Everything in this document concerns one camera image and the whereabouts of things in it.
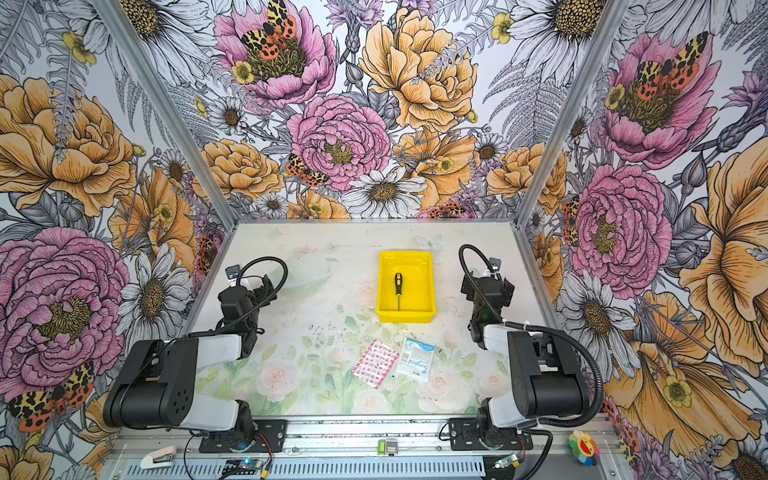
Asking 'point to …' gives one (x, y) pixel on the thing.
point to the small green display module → (388, 446)
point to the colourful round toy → (584, 448)
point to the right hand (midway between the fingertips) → (486, 283)
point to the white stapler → (162, 458)
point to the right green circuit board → (506, 461)
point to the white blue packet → (416, 359)
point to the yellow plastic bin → (416, 300)
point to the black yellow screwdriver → (398, 285)
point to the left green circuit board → (242, 466)
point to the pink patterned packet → (375, 364)
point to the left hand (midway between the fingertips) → (253, 287)
